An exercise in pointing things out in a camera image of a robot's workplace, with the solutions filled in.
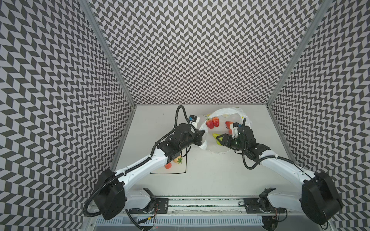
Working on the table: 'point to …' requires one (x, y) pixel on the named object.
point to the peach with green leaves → (178, 160)
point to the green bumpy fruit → (216, 134)
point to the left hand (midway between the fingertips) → (204, 132)
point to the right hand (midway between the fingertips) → (218, 143)
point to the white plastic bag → (233, 114)
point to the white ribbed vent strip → (184, 221)
